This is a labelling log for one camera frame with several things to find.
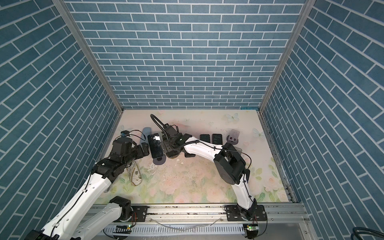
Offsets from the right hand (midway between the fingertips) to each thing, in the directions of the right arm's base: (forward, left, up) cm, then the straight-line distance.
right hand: (168, 140), depth 90 cm
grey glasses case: (+13, +21, -10) cm, 26 cm away
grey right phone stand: (+10, -41, -7) cm, 43 cm away
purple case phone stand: (-7, -4, -4) cm, 9 cm away
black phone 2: (-5, +6, +1) cm, 8 cm away
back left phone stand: (-9, +4, -11) cm, 14 cm away
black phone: (-4, -13, -9) cm, 16 cm away
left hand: (-9, +10, +8) cm, 16 cm away
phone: (+10, -31, -10) cm, 34 cm away
